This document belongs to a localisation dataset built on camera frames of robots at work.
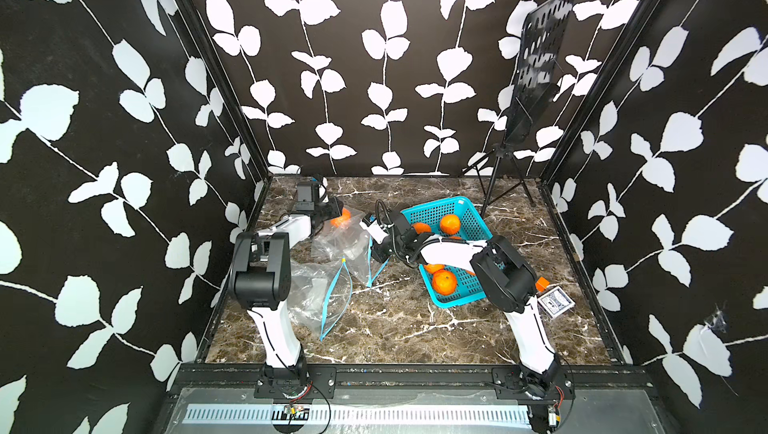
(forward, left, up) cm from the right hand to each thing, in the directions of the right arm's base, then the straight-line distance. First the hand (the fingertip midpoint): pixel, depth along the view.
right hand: (365, 242), depth 95 cm
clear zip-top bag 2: (0, +6, +3) cm, 7 cm away
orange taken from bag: (-14, -24, 0) cm, 28 cm away
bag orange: (+7, +9, +2) cm, 12 cm away
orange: (-9, -21, 0) cm, 23 cm away
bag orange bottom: (+6, -18, 0) cm, 19 cm away
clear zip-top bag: (-16, +13, -4) cm, 21 cm away
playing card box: (-18, -58, -5) cm, 60 cm away
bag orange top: (+8, -29, -1) cm, 30 cm away
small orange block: (-12, -55, -5) cm, 57 cm away
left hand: (+14, +9, +6) cm, 17 cm away
